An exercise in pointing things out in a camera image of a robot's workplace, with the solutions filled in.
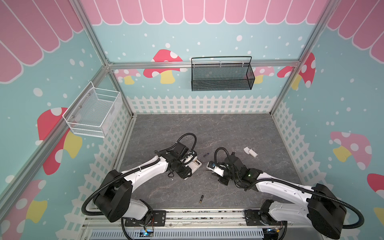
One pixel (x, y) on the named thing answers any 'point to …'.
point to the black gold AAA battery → (201, 200)
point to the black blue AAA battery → (205, 154)
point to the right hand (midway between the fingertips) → (213, 170)
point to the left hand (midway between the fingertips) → (185, 173)
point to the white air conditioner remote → (195, 165)
